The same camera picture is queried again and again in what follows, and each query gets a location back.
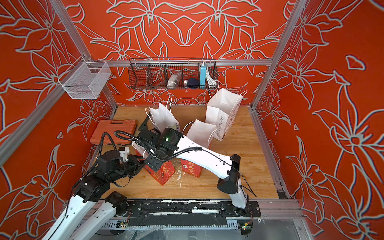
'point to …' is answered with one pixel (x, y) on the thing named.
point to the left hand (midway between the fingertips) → (149, 158)
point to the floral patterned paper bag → (163, 117)
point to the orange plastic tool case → (112, 126)
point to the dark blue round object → (193, 83)
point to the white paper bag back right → (221, 111)
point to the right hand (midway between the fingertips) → (153, 161)
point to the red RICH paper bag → (162, 175)
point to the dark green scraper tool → (144, 124)
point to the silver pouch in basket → (173, 80)
